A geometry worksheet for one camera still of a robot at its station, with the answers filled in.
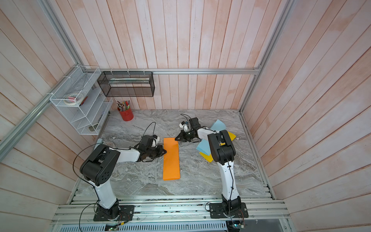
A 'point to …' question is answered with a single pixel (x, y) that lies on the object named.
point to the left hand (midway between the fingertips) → (166, 153)
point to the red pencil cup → (127, 115)
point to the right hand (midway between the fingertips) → (175, 138)
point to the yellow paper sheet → (208, 157)
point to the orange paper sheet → (171, 169)
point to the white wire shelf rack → (87, 118)
